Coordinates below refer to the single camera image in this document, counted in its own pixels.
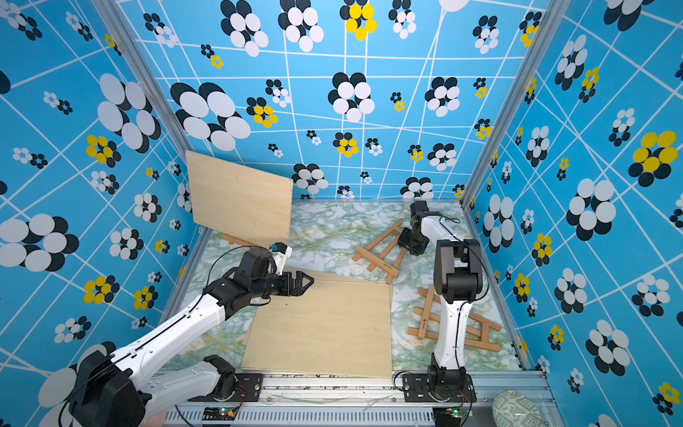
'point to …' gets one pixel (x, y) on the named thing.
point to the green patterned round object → (511, 409)
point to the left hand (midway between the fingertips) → (307, 278)
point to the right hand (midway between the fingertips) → (408, 246)
